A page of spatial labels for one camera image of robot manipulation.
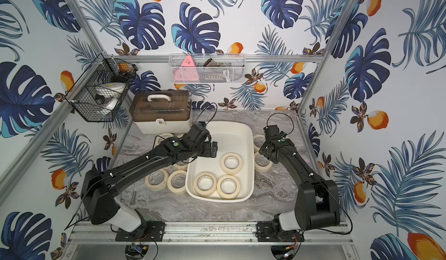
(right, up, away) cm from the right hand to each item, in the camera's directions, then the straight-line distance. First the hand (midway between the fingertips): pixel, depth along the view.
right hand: (268, 151), depth 89 cm
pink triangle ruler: (-41, +41, +1) cm, 58 cm away
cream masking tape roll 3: (-2, +5, +15) cm, 16 cm away
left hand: (-29, +5, -9) cm, 31 cm away
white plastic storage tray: (-15, +7, +18) cm, 24 cm away
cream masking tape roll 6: (-32, -16, -2) cm, 36 cm away
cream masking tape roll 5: (-19, -7, +6) cm, 21 cm away
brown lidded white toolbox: (-55, +21, +4) cm, 59 cm away
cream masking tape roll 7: (-20, -17, -2) cm, 27 cm away
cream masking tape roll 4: (-2, -8, +7) cm, 10 cm away
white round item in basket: (-77, +28, -8) cm, 82 cm away
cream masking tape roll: (-59, +7, +15) cm, 61 cm away
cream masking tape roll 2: (-47, -15, +1) cm, 49 cm away
